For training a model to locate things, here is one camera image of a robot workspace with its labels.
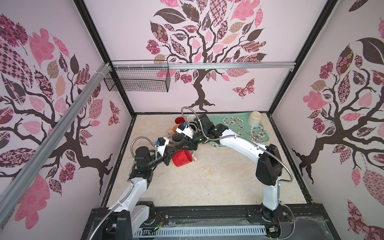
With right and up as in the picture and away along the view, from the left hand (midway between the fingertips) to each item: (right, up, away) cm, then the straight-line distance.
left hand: (177, 148), depth 79 cm
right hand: (+2, +3, -1) cm, 3 cm away
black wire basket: (-22, +45, +16) cm, 52 cm away
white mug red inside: (-4, +18, +38) cm, 42 cm away
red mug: (+3, -4, -5) cm, 7 cm away
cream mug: (+53, +17, +28) cm, 62 cm away
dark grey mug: (-1, +5, +14) cm, 14 cm away
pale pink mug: (+8, -7, +8) cm, 13 cm away
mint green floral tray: (+43, +15, +35) cm, 57 cm away
